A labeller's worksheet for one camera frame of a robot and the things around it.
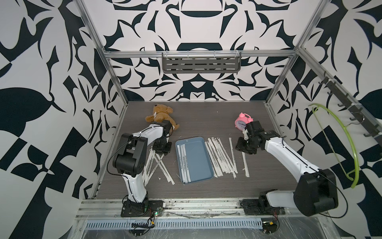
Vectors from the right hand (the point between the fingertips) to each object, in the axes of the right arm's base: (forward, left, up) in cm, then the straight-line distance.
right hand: (237, 145), depth 86 cm
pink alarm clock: (+19, -7, -1) cm, 20 cm away
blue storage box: (-8, +21, -9) cm, 25 cm away
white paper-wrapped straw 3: (-7, -6, -10) cm, 14 cm away
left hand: (+1, +44, -8) cm, 45 cm away
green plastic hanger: (-22, -37, +14) cm, 46 cm away
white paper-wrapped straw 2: (-7, +29, -9) cm, 31 cm away
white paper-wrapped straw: (-7, +32, -9) cm, 34 cm away
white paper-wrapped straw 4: (-2, +1, -9) cm, 10 cm away
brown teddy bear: (+26, +46, -1) cm, 53 cm away
